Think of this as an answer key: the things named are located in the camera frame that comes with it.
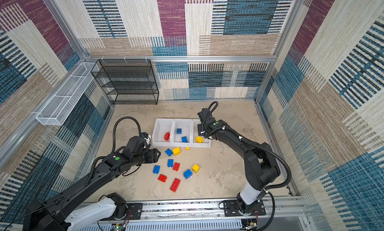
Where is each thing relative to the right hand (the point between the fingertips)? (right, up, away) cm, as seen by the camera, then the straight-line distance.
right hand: (204, 130), depth 90 cm
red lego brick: (-24, -26, -6) cm, 35 cm away
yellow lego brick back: (-17, -13, +2) cm, 21 cm away
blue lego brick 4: (-12, -6, +6) cm, 15 cm away
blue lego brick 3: (-20, -19, -2) cm, 27 cm away
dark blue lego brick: (-16, -2, +12) cm, 20 cm away
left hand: (-26, -10, -10) cm, 30 cm away
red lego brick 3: (-24, -5, +9) cm, 26 cm away
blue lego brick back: (-21, -14, +4) cm, 26 cm away
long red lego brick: (-16, -28, -10) cm, 34 cm away
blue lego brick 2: (-10, -23, -7) cm, 26 cm away
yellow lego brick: (-3, -6, +6) cm, 9 cm away
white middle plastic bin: (-11, +2, +10) cm, 15 cm away
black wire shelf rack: (-55, +34, +21) cm, 67 cm away
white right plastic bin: (+2, -8, +7) cm, 11 cm away
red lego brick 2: (-16, -21, -3) cm, 26 cm away
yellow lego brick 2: (-5, -20, -6) cm, 22 cm away
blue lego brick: (-27, -22, -3) cm, 35 cm away
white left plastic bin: (-28, +1, +15) cm, 32 cm away
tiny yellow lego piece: (-10, -12, +4) cm, 16 cm away
